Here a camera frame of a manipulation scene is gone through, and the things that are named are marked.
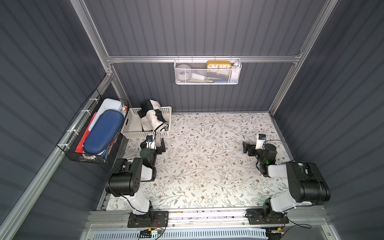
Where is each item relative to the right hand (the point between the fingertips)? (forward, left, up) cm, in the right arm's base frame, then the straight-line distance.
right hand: (254, 142), depth 93 cm
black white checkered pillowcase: (+14, +67, +6) cm, 69 cm away
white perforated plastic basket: (+19, +85, -7) cm, 88 cm away
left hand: (0, +62, +4) cm, 62 cm away
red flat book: (-19, +88, +23) cm, 93 cm away
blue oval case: (-10, +77, +27) cm, 82 cm away
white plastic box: (+6, +85, +27) cm, 89 cm away
